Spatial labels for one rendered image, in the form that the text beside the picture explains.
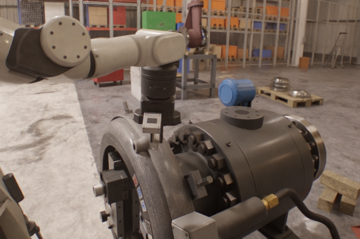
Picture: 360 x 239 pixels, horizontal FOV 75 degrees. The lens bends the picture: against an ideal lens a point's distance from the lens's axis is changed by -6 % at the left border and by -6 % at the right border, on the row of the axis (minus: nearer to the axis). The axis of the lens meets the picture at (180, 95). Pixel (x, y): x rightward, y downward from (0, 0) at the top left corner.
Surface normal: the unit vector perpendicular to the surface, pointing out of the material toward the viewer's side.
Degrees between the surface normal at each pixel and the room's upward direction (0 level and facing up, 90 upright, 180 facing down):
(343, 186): 90
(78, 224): 0
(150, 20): 90
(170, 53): 94
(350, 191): 90
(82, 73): 126
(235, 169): 50
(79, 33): 76
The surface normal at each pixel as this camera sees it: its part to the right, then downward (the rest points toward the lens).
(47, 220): 0.02, -0.97
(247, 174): 0.44, -0.38
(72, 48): 0.75, -0.07
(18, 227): 0.18, 0.24
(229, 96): -0.85, 0.11
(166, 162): 0.30, -0.67
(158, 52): 0.79, 0.23
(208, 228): 0.50, -0.18
